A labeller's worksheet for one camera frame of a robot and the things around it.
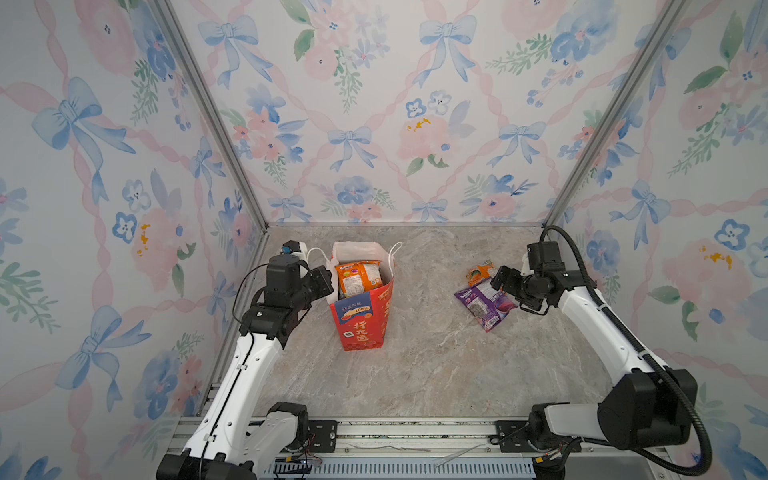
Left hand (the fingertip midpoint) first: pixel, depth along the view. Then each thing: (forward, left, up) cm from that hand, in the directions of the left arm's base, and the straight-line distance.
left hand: (332, 269), depth 75 cm
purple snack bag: (+2, -46, -22) cm, 51 cm away
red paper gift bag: (-9, -7, -9) cm, 15 cm away
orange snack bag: (0, -6, -5) cm, 8 cm away
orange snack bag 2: (+16, -45, -23) cm, 53 cm away
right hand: (+2, -47, -10) cm, 48 cm away
